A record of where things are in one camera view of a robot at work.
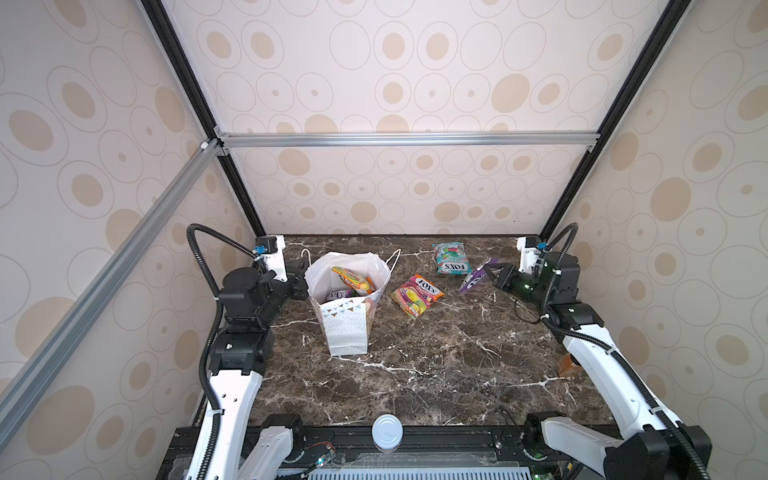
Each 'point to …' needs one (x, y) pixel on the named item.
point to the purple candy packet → (474, 275)
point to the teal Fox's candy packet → (451, 258)
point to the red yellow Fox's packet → (359, 282)
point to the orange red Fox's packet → (416, 295)
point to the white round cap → (387, 433)
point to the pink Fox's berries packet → (338, 294)
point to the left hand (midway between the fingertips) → (312, 256)
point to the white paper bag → (346, 323)
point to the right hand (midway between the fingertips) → (486, 265)
